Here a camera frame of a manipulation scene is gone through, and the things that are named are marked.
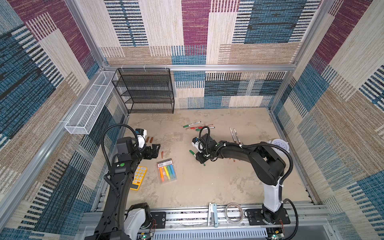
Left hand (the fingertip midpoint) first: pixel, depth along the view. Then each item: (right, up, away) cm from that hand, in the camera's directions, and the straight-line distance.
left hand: (151, 142), depth 79 cm
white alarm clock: (+79, -3, +19) cm, 81 cm away
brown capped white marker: (+52, +2, +26) cm, 58 cm away
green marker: (+23, -8, +6) cm, 25 cm away
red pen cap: (+2, -10, +18) cm, 20 cm away
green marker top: (+20, +10, +33) cm, 40 cm away
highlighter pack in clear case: (+6, -18, +10) cm, 21 cm away
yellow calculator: (-9, -19, +8) cm, 23 cm away
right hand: (+26, -12, +16) cm, 33 cm away
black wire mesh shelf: (-13, +34, +32) cm, 49 cm away
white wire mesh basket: (-46, +13, +15) cm, 50 cm away
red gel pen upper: (+26, +8, +29) cm, 39 cm away
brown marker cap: (-10, -1, +26) cm, 28 cm away
